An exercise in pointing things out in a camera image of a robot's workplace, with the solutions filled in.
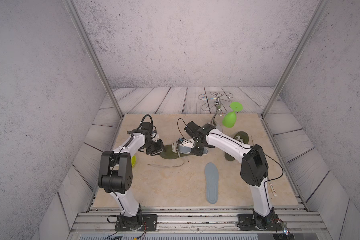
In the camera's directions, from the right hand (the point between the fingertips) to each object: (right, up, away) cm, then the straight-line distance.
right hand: (196, 149), depth 89 cm
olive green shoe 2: (+32, +7, +15) cm, 36 cm away
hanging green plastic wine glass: (+21, +18, +5) cm, 28 cm away
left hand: (-19, -1, +2) cm, 19 cm away
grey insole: (-7, 0, 0) cm, 7 cm away
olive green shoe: (-15, -2, +2) cm, 15 cm away
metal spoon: (+42, -22, -7) cm, 48 cm away
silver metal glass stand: (+13, +30, 0) cm, 33 cm away
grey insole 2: (+9, -17, -2) cm, 19 cm away
